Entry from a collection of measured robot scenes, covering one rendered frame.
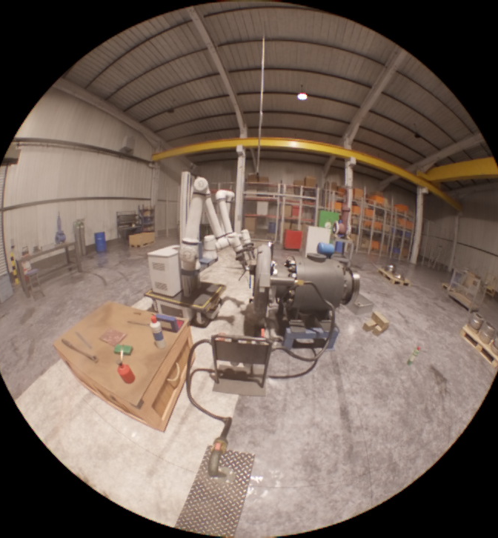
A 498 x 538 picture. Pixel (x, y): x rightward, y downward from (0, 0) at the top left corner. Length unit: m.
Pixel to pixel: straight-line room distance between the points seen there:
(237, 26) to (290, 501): 8.95
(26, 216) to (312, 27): 11.50
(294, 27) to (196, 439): 8.78
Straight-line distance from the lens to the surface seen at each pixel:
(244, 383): 1.46
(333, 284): 1.63
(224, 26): 7.77
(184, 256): 1.46
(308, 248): 5.40
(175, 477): 1.29
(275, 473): 1.26
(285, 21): 7.60
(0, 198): 8.55
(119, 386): 1.04
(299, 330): 1.65
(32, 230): 8.43
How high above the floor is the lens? 1.24
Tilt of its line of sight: 18 degrees down
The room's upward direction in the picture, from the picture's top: 3 degrees clockwise
